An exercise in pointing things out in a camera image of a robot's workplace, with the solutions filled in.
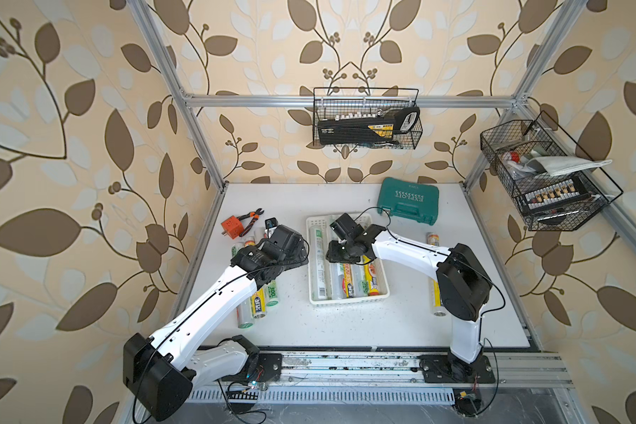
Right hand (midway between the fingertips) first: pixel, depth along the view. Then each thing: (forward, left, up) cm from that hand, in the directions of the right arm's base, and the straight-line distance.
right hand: (331, 256), depth 90 cm
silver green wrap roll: (-11, -1, 0) cm, 11 cm away
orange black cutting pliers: (+23, +31, -5) cm, 39 cm away
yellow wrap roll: (-7, -5, -3) cm, 9 cm away
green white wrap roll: (-3, +4, -2) cm, 6 cm away
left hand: (-5, +12, +12) cm, 18 cm away
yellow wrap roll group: (-15, +24, -2) cm, 28 cm away
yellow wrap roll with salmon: (-7, -13, -3) cm, 15 cm away
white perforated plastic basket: (-12, -8, -2) cm, 14 cm away
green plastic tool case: (+28, -31, -2) cm, 42 cm away
